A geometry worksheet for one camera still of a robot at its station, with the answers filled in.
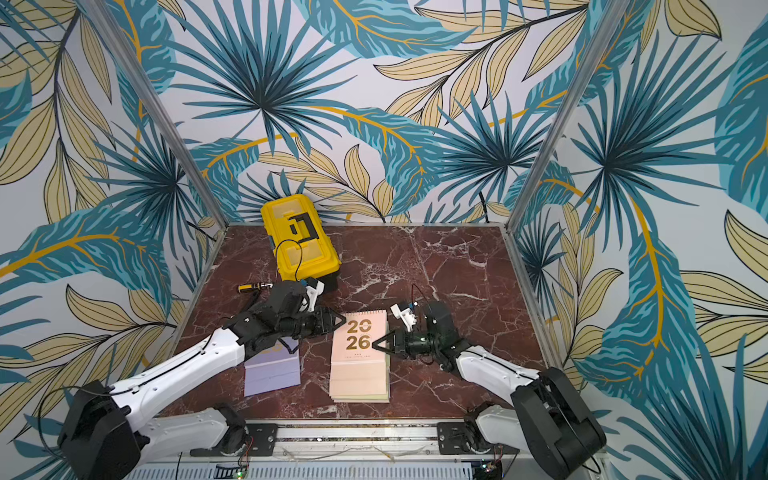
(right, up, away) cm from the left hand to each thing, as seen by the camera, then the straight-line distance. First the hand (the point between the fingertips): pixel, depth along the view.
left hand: (341, 326), depth 77 cm
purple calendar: (-20, -14, +6) cm, 25 cm away
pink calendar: (+5, -11, +1) cm, 12 cm away
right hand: (+9, -5, 0) cm, 10 cm away
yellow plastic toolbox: (-16, +24, +16) cm, 33 cm away
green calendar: (+6, -19, +1) cm, 20 cm away
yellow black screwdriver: (-32, +8, +23) cm, 40 cm away
